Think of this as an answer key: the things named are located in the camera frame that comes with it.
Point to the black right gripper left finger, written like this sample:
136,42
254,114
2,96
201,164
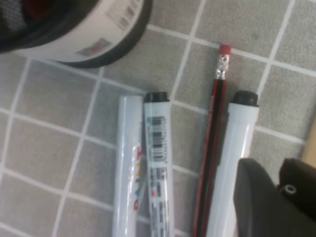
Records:
260,209

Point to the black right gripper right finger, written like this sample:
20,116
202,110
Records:
296,197

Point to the black mesh pen holder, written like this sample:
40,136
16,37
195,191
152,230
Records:
78,33

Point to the brown kraft notebook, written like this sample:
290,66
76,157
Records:
309,153

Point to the red black pencil with eraser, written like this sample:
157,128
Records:
209,156

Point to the plain white marker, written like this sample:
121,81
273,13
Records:
128,166

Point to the white barcode marker black cap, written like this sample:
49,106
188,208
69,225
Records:
157,122

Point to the grey checked tablecloth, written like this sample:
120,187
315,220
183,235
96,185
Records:
58,125

